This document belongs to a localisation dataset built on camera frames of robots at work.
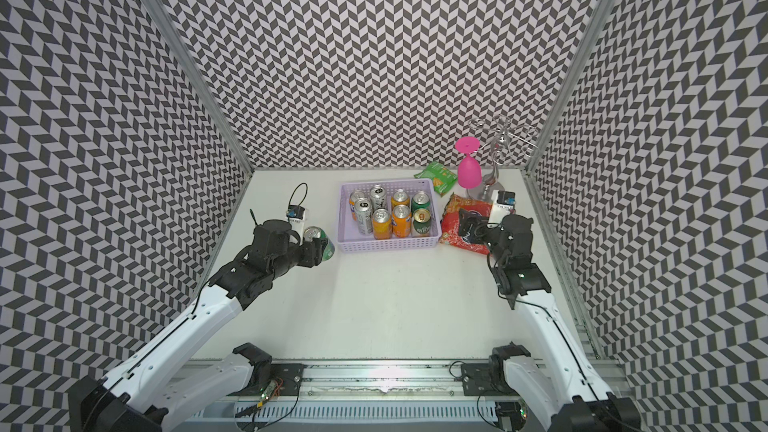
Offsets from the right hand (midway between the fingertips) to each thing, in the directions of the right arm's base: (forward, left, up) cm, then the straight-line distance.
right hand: (476, 216), depth 79 cm
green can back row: (+14, +14, -11) cm, 23 cm away
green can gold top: (+7, +14, -12) cm, 19 cm away
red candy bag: (+6, +4, -18) cm, 20 cm away
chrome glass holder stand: (+23, -10, +7) cm, 26 cm away
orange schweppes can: (+7, +20, -12) cm, 24 cm away
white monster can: (+9, +32, -9) cm, 34 cm away
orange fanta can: (+16, +35, -9) cm, 39 cm away
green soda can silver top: (-4, +43, 0) cm, 43 cm away
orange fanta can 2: (+6, +26, -13) cm, 30 cm away
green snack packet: (+31, +4, -18) cm, 36 cm away
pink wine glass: (+21, -2, -6) cm, 22 cm away
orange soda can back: (+15, +20, -10) cm, 27 cm away
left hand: (-5, +43, -4) cm, 44 cm away
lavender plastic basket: (+6, +38, -21) cm, 43 cm away
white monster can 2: (+14, +27, -9) cm, 32 cm away
